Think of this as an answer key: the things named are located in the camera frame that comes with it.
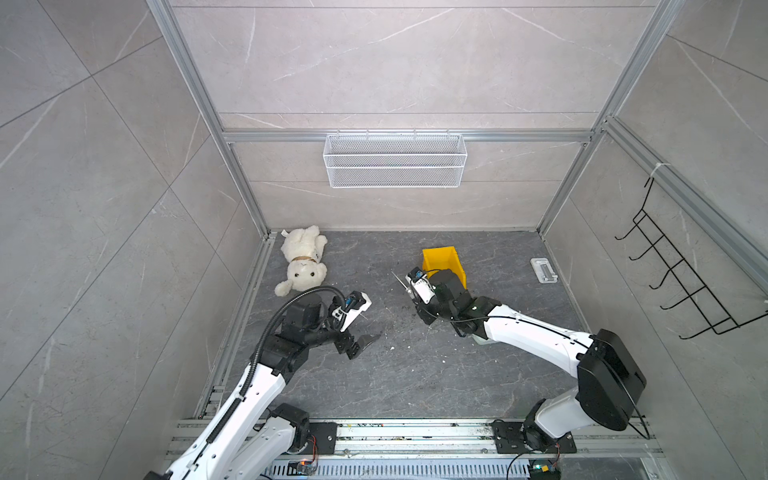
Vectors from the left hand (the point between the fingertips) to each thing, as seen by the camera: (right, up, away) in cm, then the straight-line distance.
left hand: (368, 314), depth 73 cm
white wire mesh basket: (+5, +47, +27) cm, 55 cm away
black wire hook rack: (+71, +2, -16) cm, 73 cm away
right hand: (+14, +3, +12) cm, 19 cm away
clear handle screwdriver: (+10, +5, +11) cm, 16 cm away
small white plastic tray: (+62, +9, +34) cm, 71 cm away
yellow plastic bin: (+21, +13, +33) cm, 41 cm away
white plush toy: (-25, +18, +28) cm, 41 cm away
